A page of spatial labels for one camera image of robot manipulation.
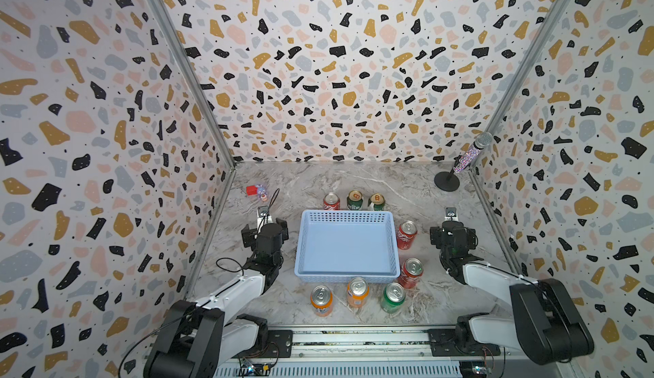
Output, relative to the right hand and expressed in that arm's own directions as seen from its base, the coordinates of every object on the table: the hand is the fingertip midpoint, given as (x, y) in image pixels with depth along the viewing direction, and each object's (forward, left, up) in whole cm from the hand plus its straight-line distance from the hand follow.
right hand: (454, 227), depth 91 cm
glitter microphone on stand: (+28, -6, -7) cm, 30 cm away
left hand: (-3, +66, +6) cm, 66 cm away
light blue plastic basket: (-4, +42, -7) cm, 43 cm away
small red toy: (+18, +76, -2) cm, 78 cm away
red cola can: (+8, +44, +3) cm, 45 cm away
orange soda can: (-24, +35, +3) cm, 42 cm away
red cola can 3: (-17, +18, +3) cm, 25 cm away
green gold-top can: (+11, +36, +2) cm, 37 cm away
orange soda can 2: (-26, +45, +4) cm, 52 cm away
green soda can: (-25, +25, +2) cm, 35 cm away
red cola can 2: (-4, +18, +2) cm, 18 cm away
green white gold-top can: (+9, +27, +3) cm, 28 cm away
